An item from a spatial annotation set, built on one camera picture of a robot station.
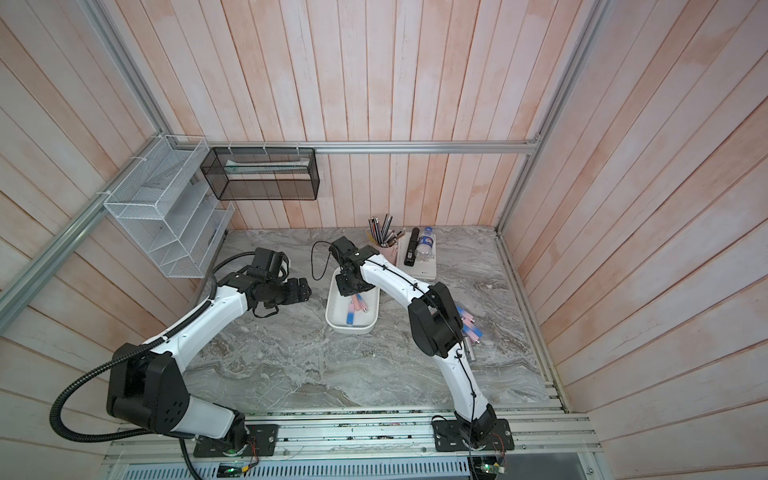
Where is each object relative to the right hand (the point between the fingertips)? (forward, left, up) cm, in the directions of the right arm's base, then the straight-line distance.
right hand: (349, 287), depth 96 cm
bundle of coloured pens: (+19, -11, +4) cm, 23 cm away
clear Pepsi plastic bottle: (+20, -27, -1) cm, 33 cm away
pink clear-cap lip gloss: (-5, -4, -1) cm, 6 cm away
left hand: (-8, +14, +6) cm, 17 cm away
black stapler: (+19, -22, -1) cm, 29 cm away
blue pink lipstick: (-8, -1, -5) cm, 9 cm away
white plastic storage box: (-7, -2, -5) cm, 9 cm away
